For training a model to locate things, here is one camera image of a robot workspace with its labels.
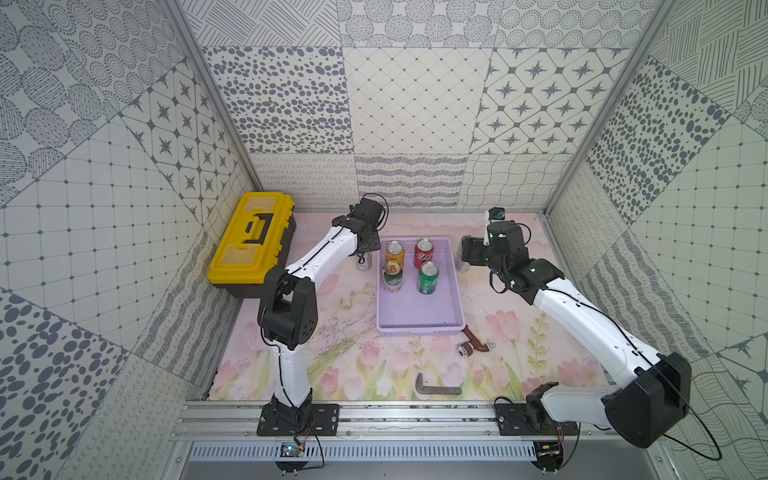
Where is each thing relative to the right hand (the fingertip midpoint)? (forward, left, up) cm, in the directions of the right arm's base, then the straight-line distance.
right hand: (477, 245), depth 81 cm
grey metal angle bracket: (-31, +12, -23) cm, 41 cm away
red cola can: (+7, +14, -12) cm, 20 cm away
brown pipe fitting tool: (-22, +3, -20) cm, 30 cm away
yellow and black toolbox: (+4, +65, -5) cm, 65 cm away
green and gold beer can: (-2, +24, -13) cm, 27 cm away
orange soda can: (+7, +23, -12) cm, 27 cm away
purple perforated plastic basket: (-9, +18, -24) cm, 31 cm away
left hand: (+9, +32, -8) cm, 34 cm away
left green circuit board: (-45, +48, -25) cm, 70 cm away
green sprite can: (-2, +13, -14) cm, 19 cm away
